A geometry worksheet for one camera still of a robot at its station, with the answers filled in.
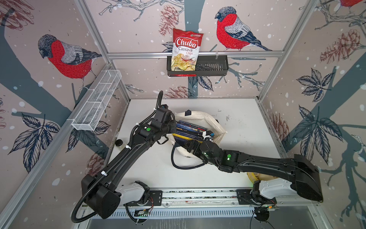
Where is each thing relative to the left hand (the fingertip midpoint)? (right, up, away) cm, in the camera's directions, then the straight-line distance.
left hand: (176, 121), depth 77 cm
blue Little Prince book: (+8, -4, +8) cm, 12 cm away
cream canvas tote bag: (+16, +1, +5) cm, 17 cm away
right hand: (+7, -14, -2) cm, 15 cm away
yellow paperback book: (+6, -10, +4) cm, 12 cm away
